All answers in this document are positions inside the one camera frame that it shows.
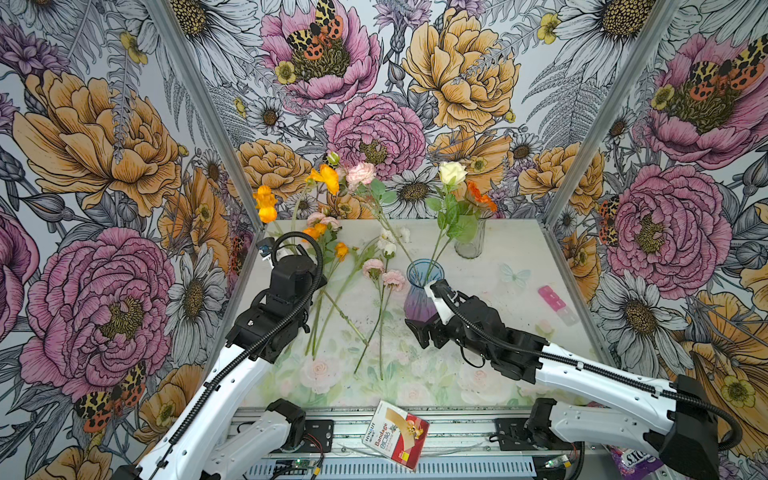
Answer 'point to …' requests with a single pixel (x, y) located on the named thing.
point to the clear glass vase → (469, 237)
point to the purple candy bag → (632, 465)
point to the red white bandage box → (396, 434)
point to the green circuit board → (302, 464)
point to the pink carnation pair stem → (390, 280)
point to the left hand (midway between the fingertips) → (307, 271)
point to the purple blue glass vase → (421, 273)
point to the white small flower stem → (387, 239)
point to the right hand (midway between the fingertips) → (422, 320)
